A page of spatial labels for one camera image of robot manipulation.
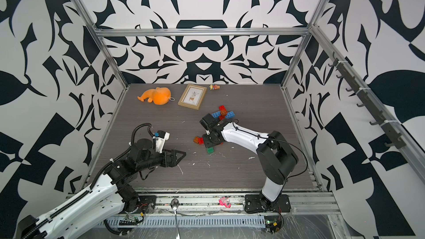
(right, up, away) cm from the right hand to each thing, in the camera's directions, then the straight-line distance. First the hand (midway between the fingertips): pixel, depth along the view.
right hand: (207, 139), depth 89 cm
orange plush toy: (-32, +24, +16) cm, 43 cm away
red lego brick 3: (+8, +11, +10) cm, 17 cm away
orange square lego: (-7, -1, +4) cm, 8 cm away
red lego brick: (-4, -1, +3) cm, 5 cm away
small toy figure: (+4, +31, +29) cm, 42 cm away
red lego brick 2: (+9, +16, +16) cm, 25 cm away
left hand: (-13, -2, -13) cm, 18 cm away
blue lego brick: (+13, +12, +13) cm, 22 cm away
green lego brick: (+1, -5, -2) cm, 5 cm away
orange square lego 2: (+9, +14, +11) cm, 19 cm away
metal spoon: (-14, -25, -14) cm, 33 cm away
